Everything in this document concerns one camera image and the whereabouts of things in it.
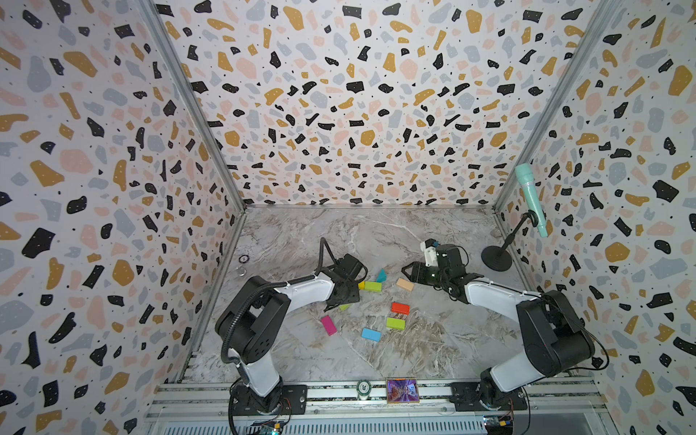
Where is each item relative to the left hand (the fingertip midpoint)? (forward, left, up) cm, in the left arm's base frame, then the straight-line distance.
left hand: (358, 295), depth 93 cm
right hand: (+6, -18, +7) cm, 20 cm away
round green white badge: (-29, -1, +5) cm, 29 cm away
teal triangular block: (+8, -9, -1) cm, 12 cm away
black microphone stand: (+17, -54, -3) cm, 57 cm away
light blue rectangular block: (-13, -4, -2) cm, 14 cm away
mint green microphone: (+23, -52, +34) cm, 66 cm away
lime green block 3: (-10, -12, -2) cm, 16 cm away
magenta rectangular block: (-10, +10, -2) cm, 14 cm away
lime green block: (+4, -5, -2) cm, 7 cm away
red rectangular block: (-4, -14, -2) cm, 15 cm away
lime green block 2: (-4, +5, 0) cm, 7 cm away
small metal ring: (+16, +44, -1) cm, 47 cm away
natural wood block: (+4, -17, +1) cm, 17 cm away
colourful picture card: (-29, -12, 0) cm, 31 cm away
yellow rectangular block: (+4, -1, 0) cm, 4 cm away
